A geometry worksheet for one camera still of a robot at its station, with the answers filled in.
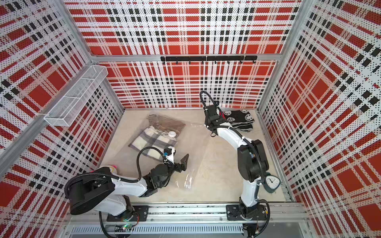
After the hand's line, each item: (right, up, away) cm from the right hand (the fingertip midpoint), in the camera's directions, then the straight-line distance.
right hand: (216, 116), depth 93 cm
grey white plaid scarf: (-41, -14, +2) cm, 43 cm away
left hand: (-19, -21, -11) cm, 30 cm away
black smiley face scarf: (+20, -2, +15) cm, 25 cm away
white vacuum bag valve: (-29, -12, +7) cm, 32 cm away
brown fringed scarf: (-36, -5, +13) cm, 39 cm away
